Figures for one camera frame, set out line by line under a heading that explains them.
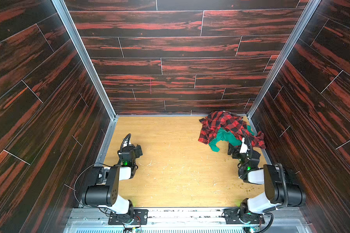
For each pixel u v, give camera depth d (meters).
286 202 0.43
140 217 0.73
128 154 0.70
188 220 0.74
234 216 0.73
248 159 0.69
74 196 0.45
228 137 0.98
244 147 0.80
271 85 0.98
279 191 0.44
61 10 0.67
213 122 1.02
